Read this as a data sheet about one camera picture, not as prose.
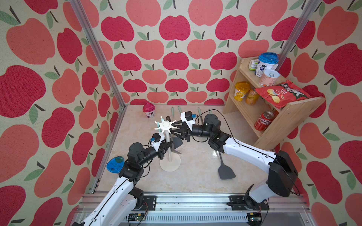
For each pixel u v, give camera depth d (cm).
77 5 69
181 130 63
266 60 70
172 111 118
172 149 79
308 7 70
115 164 78
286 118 64
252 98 87
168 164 88
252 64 79
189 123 59
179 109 119
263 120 72
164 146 69
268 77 67
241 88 89
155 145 63
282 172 42
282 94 63
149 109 107
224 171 85
